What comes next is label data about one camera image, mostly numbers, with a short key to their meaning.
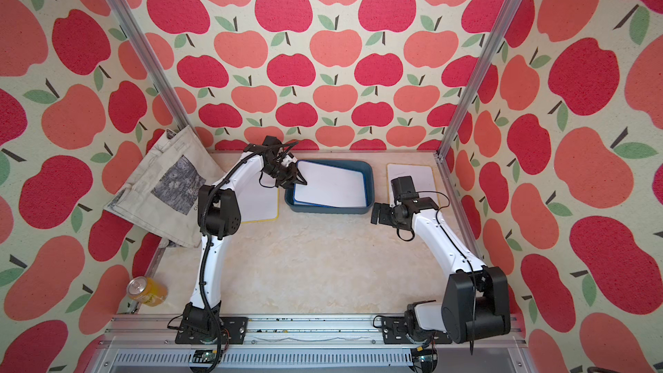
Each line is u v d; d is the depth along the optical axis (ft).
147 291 2.37
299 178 3.12
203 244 2.13
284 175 2.98
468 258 1.47
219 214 2.07
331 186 3.47
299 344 2.40
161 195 2.77
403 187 2.21
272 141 2.99
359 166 3.60
